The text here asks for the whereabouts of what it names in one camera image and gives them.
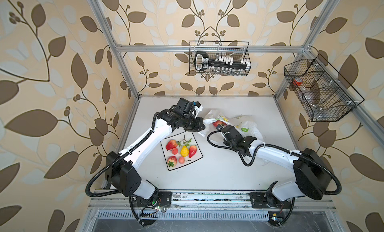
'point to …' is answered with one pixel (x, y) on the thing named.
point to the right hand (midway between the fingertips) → (232, 135)
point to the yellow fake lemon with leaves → (184, 150)
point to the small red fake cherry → (175, 151)
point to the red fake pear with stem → (171, 144)
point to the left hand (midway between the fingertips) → (206, 126)
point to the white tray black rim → (178, 138)
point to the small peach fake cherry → (181, 160)
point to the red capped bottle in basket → (297, 81)
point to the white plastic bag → (244, 124)
